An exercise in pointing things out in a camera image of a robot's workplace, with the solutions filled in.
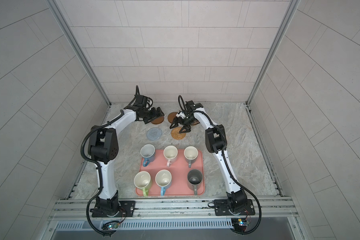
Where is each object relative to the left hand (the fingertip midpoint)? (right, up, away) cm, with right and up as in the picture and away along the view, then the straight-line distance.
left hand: (163, 112), depth 97 cm
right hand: (+9, -11, +1) cm, 14 cm away
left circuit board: (-18, -50, -33) cm, 63 cm away
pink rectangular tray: (+11, -33, -14) cm, 37 cm away
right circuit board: (+40, -52, -29) cm, 72 cm away
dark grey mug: (+20, -36, -20) cm, 46 cm away
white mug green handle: (-8, -37, -19) cm, 42 cm away
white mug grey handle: (+18, -24, -11) cm, 32 cm away
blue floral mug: (-7, -24, -12) cm, 27 cm away
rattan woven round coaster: (+8, -15, +1) cm, 17 cm away
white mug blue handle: (+3, -36, -19) cm, 40 cm away
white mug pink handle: (+6, -24, -10) cm, 27 cm away
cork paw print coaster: (+21, -6, -11) cm, 24 cm away
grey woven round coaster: (-6, -14, +2) cm, 16 cm away
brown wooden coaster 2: (+5, -3, +10) cm, 12 cm away
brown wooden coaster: (-2, -5, -8) cm, 9 cm away
